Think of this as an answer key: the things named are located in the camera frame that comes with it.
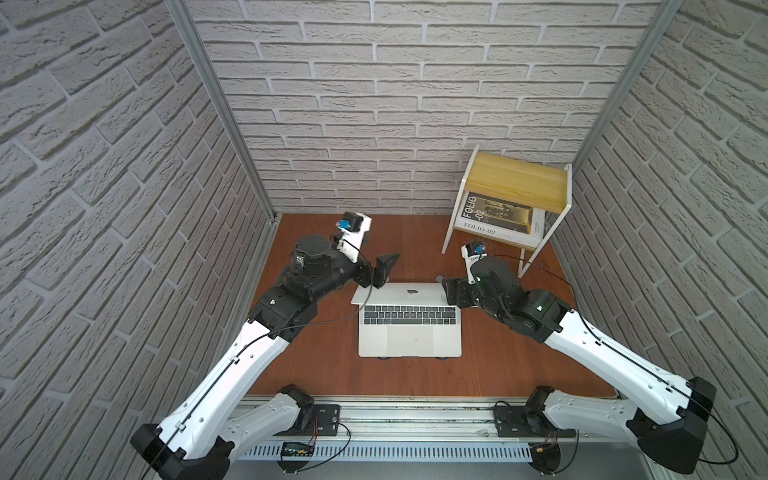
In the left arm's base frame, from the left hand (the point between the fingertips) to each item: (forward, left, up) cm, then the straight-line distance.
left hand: (382, 237), depth 63 cm
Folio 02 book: (+24, -38, -18) cm, 48 cm away
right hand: (-3, -17, -14) cm, 22 cm away
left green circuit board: (-35, +21, -40) cm, 57 cm away
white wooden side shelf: (+26, -41, -5) cm, 49 cm away
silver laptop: (-5, -7, -32) cm, 33 cm away
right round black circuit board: (-37, -40, -38) cm, 66 cm away
